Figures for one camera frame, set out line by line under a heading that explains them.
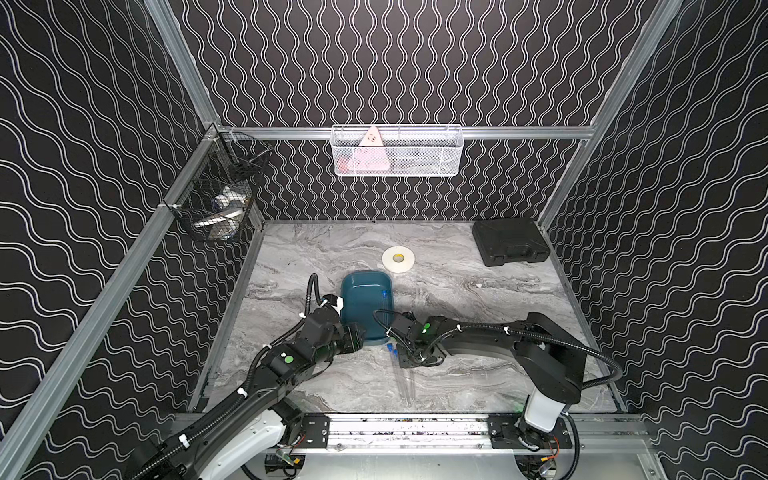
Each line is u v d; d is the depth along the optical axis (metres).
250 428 0.58
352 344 0.69
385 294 0.98
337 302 0.74
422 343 0.63
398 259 1.10
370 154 0.90
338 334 0.63
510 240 1.07
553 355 0.48
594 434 0.76
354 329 0.71
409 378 0.83
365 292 1.00
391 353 0.86
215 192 0.90
